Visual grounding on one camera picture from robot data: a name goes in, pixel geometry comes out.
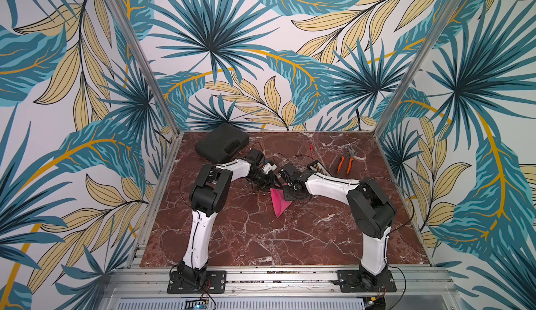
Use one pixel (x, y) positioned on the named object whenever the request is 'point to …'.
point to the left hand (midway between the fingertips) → (280, 189)
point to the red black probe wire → (311, 149)
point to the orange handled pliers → (350, 154)
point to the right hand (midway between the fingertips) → (290, 194)
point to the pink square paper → (278, 201)
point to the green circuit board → (196, 304)
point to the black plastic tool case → (222, 143)
